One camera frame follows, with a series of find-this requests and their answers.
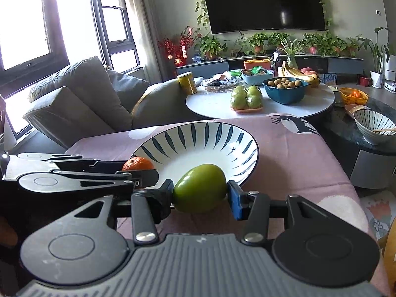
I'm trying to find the orange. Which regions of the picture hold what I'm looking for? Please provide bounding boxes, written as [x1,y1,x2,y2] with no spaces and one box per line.
[122,156,154,171]

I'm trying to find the green mango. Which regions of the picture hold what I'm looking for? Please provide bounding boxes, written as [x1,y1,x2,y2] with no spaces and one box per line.
[173,164,227,214]

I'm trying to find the pink polka dot tablecloth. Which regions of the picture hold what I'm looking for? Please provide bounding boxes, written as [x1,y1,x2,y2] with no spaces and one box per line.
[66,114,379,296]

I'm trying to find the dark round coffee table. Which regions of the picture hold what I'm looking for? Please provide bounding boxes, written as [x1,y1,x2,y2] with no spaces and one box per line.
[310,89,395,190]

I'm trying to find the grey sofa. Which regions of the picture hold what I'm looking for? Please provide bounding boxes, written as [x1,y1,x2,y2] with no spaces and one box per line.
[24,56,201,149]

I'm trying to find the large striped white bowl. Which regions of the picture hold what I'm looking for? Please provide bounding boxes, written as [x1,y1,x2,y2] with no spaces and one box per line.
[132,121,259,186]

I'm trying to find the small striped bowl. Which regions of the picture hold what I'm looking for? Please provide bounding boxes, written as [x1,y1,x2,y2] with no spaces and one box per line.
[354,109,395,146]

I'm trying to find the yellow basket of oranges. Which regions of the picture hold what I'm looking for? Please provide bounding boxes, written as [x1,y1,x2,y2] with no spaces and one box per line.
[338,87,369,105]

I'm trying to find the blue bowl of nuts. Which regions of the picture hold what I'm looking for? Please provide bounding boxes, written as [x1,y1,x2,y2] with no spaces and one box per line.
[262,77,309,105]

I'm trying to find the green pears on tray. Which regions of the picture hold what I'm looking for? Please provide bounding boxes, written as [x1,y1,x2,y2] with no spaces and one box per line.
[230,85,262,111]

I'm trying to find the round white side table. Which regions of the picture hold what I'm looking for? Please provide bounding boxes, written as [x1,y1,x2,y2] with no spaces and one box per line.
[185,81,336,120]

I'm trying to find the banana bunch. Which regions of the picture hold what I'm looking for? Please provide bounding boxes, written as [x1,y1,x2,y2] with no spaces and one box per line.
[277,61,320,88]

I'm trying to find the tall plant white pot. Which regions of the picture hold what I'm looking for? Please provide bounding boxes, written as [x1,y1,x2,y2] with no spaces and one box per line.
[358,27,392,89]

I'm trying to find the grey tv cabinet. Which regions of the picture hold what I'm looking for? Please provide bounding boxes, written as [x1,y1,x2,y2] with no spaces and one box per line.
[175,54,365,80]

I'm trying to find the yellow tin can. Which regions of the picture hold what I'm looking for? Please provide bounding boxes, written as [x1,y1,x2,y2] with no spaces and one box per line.
[177,72,197,95]

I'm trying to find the red flower decoration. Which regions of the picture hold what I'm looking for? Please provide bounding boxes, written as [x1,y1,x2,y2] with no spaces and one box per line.
[158,26,202,67]

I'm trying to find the black wall television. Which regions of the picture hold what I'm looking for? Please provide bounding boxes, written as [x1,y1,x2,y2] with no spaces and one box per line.
[205,0,325,34]

